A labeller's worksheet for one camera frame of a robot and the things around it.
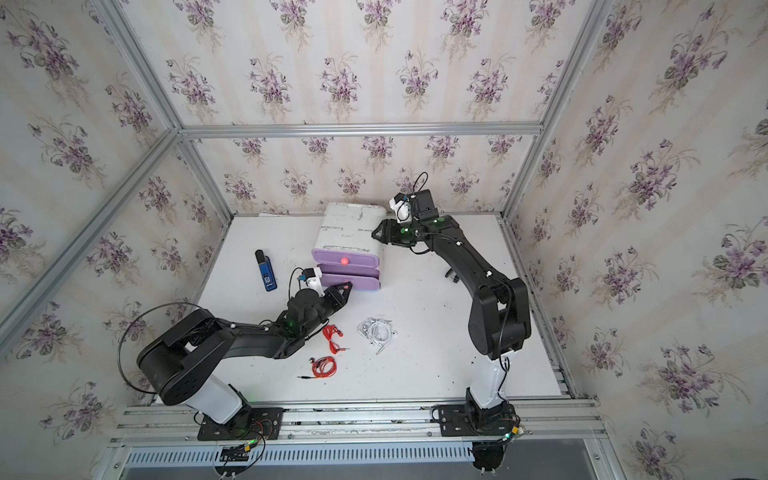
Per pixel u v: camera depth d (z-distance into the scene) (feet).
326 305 2.57
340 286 2.79
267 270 3.31
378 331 2.89
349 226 2.84
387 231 2.54
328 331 2.90
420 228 2.15
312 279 2.64
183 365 1.47
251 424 2.31
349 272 2.97
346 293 2.81
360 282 2.83
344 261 2.71
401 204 2.57
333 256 2.76
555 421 2.45
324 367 2.69
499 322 1.59
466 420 2.39
